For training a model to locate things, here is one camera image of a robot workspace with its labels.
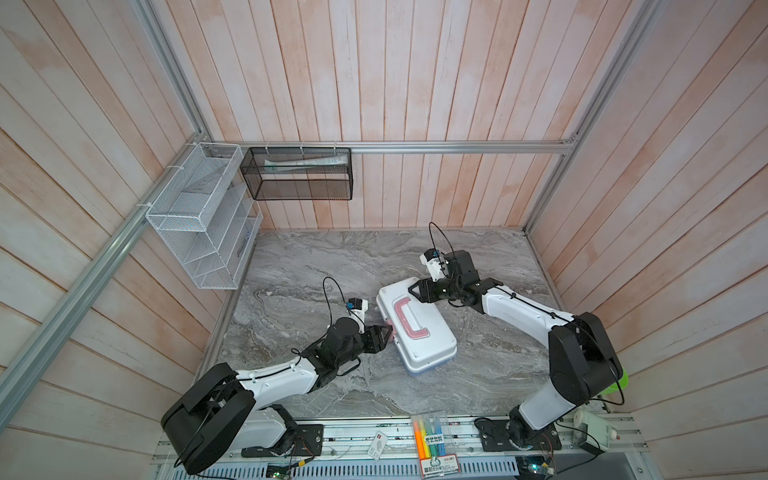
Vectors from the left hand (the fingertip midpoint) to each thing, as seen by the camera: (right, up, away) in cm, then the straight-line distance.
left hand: (386, 334), depth 83 cm
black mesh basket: (-30, +52, +21) cm, 64 cm away
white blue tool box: (+9, 0, -3) cm, 9 cm away
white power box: (+49, -20, -12) cm, 55 cm away
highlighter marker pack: (+11, -23, -9) cm, 27 cm away
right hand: (+9, +13, +7) cm, 17 cm away
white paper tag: (-3, -25, -11) cm, 27 cm away
